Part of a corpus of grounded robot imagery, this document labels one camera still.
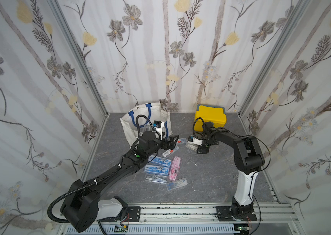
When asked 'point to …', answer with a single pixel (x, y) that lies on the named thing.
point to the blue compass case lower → (156, 169)
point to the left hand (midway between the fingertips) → (173, 134)
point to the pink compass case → (175, 169)
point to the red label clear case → (170, 151)
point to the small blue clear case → (181, 141)
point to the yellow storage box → (209, 113)
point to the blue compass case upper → (167, 163)
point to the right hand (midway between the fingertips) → (201, 145)
